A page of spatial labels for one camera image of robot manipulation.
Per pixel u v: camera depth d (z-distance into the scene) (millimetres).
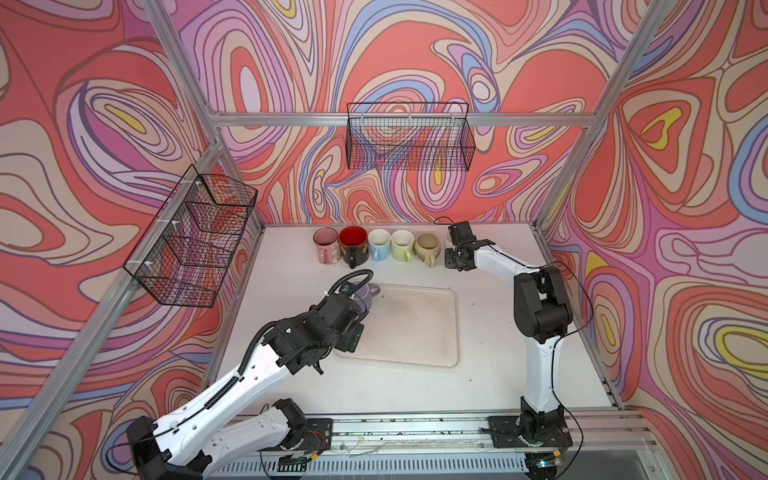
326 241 1040
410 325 928
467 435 749
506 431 728
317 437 721
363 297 892
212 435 412
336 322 524
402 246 1019
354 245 1004
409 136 959
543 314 561
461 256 766
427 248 1021
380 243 1022
